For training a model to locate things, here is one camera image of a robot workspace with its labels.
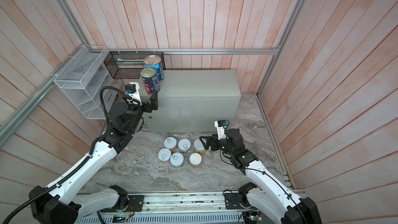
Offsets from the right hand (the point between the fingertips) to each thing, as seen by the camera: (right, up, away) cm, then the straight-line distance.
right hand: (206, 136), depth 79 cm
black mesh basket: (-53, +45, +27) cm, 75 cm away
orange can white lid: (-4, -7, +5) cm, 10 cm away
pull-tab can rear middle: (-12, -7, +8) cm, 16 cm away
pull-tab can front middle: (-16, -13, +2) cm, 21 cm away
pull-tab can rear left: (-20, -5, +9) cm, 23 cm away
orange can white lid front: (-6, -13, +2) cm, 14 cm away
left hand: (-27, +22, -10) cm, 36 cm away
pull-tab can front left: (-23, -11, +4) cm, 26 cm away
